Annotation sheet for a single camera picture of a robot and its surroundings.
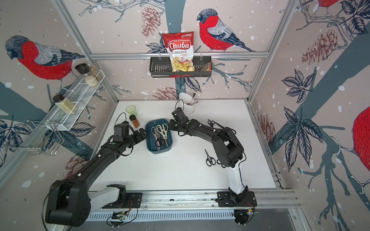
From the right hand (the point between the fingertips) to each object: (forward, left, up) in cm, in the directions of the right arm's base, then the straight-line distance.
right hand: (169, 124), depth 94 cm
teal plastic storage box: (-7, +13, -8) cm, 16 cm away
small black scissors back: (+10, -29, -10) cm, 33 cm away
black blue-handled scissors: (-9, +7, -9) cm, 14 cm away
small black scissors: (-19, -27, -10) cm, 35 cm away
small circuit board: (-49, +20, -11) cm, 54 cm away
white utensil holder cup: (+23, -10, +2) cm, 25 cm away
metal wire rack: (-26, +48, +27) cm, 61 cm away
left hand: (-8, +13, +3) cm, 16 cm away
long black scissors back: (+10, -31, -10) cm, 34 cm away
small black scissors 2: (-21, -33, -10) cm, 41 cm away
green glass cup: (+17, +33, -6) cm, 38 cm away
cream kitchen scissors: (0, +5, -7) cm, 9 cm away
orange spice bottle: (+5, +26, 0) cm, 27 cm away
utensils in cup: (+21, -15, -1) cm, 26 cm away
